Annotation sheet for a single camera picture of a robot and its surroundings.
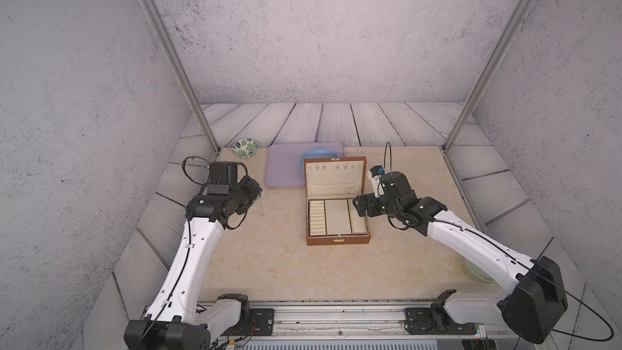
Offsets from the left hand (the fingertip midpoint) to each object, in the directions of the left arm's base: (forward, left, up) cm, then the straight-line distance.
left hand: (266, 186), depth 76 cm
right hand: (-1, -32, -6) cm, 32 cm away
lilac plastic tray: (+30, 0, -25) cm, 39 cm away
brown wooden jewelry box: (+10, -21, -15) cm, 28 cm away
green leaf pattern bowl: (+40, +19, -23) cm, 50 cm away
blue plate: (+37, -16, -24) cm, 47 cm away
